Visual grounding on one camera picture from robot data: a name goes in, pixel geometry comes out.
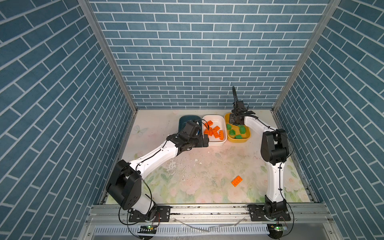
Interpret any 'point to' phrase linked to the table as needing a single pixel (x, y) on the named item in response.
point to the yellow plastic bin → (236, 133)
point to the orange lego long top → (221, 135)
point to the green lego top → (232, 132)
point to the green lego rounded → (239, 137)
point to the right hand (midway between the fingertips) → (234, 117)
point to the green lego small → (228, 126)
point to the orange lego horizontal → (210, 123)
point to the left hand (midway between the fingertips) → (203, 140)
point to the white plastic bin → (218, 120)
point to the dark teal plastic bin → (183, 119)
